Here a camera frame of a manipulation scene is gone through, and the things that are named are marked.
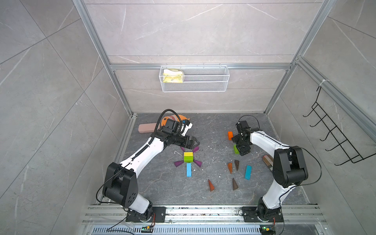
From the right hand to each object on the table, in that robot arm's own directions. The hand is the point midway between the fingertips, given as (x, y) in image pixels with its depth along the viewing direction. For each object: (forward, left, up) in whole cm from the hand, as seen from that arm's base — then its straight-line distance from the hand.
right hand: (235, 145), depth 95 cm
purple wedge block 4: (-11, +25, -3) cm, 27 cm away
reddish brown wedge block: (-25, +18, -4) cm, 31 cm away
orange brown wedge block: (-13, +5, -4) cm, 14 cm away
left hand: (-5, +28, +14) cm, 31 cm away
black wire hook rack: (-15, -39, +27) cm, 50 cm away
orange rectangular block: (+10, +1, -3) cm, 10 cm away
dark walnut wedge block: (-11, +1, -3) cm, 12 cm away
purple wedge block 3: (-10, +38, -3) cm, 39 cm away
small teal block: (-17, -5, -5) cm, 18 cm away
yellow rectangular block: (-4, +32, -3) cm, 32 cm away
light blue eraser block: (-18, +31, -3) cm, 36 cm away
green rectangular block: (-8, +31, -3) cm, 32 cm away
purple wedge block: (-14, +34, +20) cm, 41 cm away
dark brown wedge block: (-25, +5, -3) cm, 25 cm away
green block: (-4, 0, -2) cm, 4 cm away
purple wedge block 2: (0, +26, -4) cm, 27 cm away
